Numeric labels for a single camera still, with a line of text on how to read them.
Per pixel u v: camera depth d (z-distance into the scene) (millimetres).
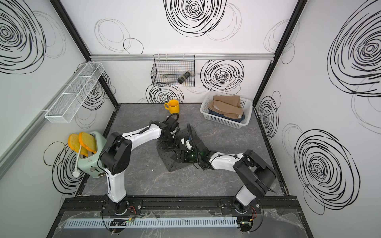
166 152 884
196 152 682
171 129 772
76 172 723
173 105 1086
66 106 727
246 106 1117
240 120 1024
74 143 728
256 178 446
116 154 505
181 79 891
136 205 740
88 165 723
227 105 1075
